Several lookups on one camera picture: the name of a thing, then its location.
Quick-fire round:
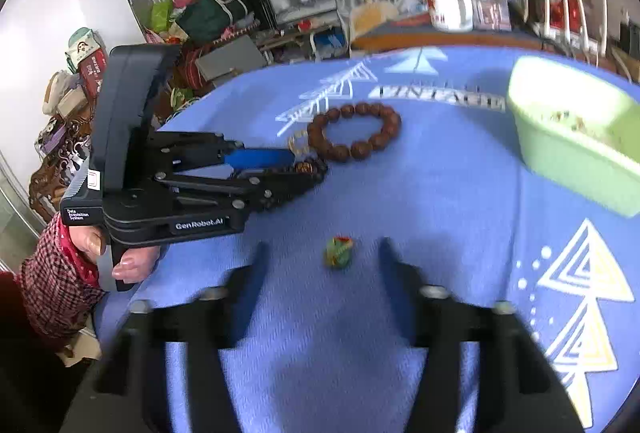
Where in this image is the dark bead necklace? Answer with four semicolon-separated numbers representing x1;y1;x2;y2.
259;156;330;213

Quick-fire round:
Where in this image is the large brown bead bracelet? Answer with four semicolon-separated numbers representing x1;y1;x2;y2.
305;101;403;162

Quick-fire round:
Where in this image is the green red pendant charm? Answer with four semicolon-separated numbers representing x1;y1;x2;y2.
323;236;355;269

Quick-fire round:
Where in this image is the red checkered sleeve forearm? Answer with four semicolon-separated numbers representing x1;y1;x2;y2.
16;215;104;351

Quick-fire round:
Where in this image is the left hand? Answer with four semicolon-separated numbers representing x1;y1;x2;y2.
68;226;160;283

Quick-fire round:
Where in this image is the grey laptop box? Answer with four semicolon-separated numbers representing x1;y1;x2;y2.
195;35;267;81

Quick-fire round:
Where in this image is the dark green duffel bag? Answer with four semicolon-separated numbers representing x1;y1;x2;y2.
177;0;253;44

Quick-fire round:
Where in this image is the blue printed tablecloth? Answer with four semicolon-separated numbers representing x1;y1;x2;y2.
94;47;639;432

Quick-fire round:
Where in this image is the wooden side desk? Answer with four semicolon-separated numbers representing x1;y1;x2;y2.
350;17;596;64

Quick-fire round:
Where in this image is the white enamel mug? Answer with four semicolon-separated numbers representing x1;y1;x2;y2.
426;0;474;33

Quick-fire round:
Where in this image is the green plastic tray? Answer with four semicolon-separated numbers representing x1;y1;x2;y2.
506;56;639;217

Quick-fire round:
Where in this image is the white wifi router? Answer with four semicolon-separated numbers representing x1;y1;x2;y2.
530;0;608;61

